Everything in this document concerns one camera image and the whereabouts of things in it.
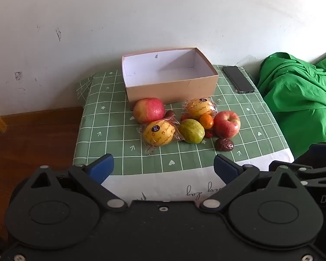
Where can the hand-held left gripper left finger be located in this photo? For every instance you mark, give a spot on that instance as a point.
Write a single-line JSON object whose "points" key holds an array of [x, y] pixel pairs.
{"points": [[102, 167]]}

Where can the green pear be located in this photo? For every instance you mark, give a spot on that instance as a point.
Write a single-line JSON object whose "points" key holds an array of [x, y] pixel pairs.
{"points": [[191, 131]]}

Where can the black smartphone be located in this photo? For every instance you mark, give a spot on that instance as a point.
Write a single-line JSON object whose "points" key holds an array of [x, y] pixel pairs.
{"points": [[238, 79]]}

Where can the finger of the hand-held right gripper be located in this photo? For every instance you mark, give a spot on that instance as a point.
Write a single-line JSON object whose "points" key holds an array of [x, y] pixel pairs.
{"points": [[315, 170], [320, 182]]}

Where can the yellow lemon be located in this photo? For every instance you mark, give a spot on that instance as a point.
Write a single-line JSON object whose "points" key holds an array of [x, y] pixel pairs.
{"points": [[159, 134], [199, 108]]}

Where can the green checked tablecloth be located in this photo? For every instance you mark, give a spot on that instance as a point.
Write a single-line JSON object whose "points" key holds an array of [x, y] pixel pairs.
{"points": [[111, 141]]}

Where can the red apple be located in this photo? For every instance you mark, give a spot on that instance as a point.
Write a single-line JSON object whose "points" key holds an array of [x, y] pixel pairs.
{"points": [[149, 110], [226, 124]]}

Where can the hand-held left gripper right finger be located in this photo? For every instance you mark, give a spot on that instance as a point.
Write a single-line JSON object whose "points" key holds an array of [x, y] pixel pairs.
{"points": [[225, 168]]}

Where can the green cloth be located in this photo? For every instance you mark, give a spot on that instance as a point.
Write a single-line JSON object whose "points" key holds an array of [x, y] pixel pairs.
{"points": [[298, 103]]}

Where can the small orange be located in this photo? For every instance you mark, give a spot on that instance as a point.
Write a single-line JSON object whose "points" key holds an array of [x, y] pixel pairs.
{"points": [[207, 121]]}

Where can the small red hawthorn fruit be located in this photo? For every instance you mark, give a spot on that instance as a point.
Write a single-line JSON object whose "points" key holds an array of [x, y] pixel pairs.
{"points": [[209, 134], [184, 117]]}

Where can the wrinkled dark brown fruit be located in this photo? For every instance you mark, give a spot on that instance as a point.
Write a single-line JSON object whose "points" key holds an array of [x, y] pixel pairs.
{"points": [[224, 144], [170, 114]]}

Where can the brown cardboard box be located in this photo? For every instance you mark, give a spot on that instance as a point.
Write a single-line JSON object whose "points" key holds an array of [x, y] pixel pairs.
{"points": [[173, 87]]}

